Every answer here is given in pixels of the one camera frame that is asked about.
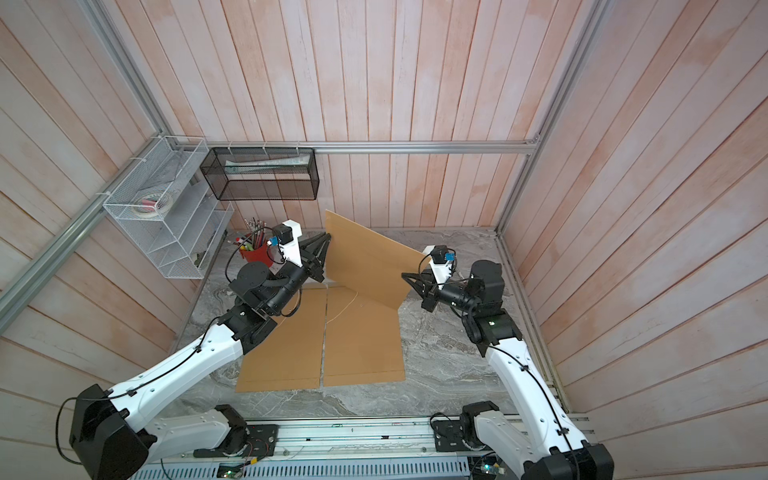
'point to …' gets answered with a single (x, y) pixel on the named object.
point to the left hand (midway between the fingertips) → (330, 239)
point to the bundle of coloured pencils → (258, 229)
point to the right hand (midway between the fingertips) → (405, 273)
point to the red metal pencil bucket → (261, 254)
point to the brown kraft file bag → (290, 355)
